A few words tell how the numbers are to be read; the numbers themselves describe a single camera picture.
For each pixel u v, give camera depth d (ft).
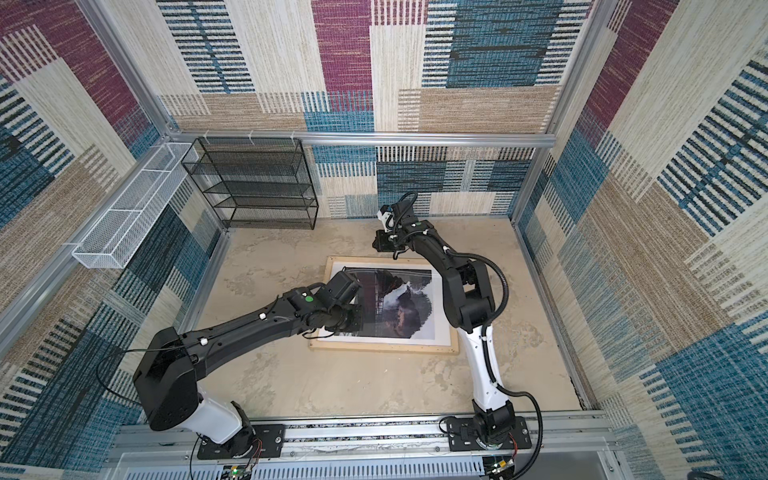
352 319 2.37
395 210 2.79
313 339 2.19
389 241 2.96
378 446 2.40
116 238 2.34
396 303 3.18
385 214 3.07
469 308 1.99
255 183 3.64
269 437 2.43
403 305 3.16
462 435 2.40
